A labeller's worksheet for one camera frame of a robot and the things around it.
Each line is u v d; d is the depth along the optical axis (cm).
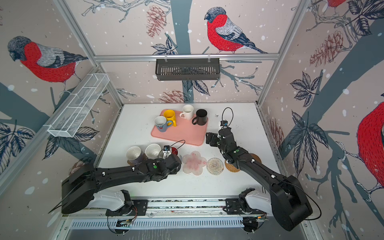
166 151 76
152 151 88
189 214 73
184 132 104
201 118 103
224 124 75
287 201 40
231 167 87
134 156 90
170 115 104
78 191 41
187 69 107
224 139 64
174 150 85
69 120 71
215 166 88
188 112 104
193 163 90
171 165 64
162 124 95
